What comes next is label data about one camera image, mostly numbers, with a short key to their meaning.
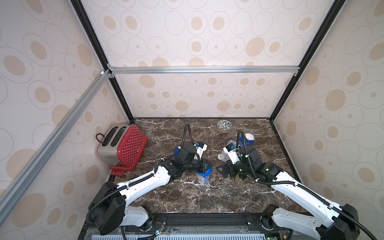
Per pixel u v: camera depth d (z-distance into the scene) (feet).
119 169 2.97
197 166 2.19
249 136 3.50
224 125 3.70
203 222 2.45
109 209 1.32
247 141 3.41
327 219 1.34
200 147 2.30
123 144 2.74
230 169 2.17
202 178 2.66
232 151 2.22
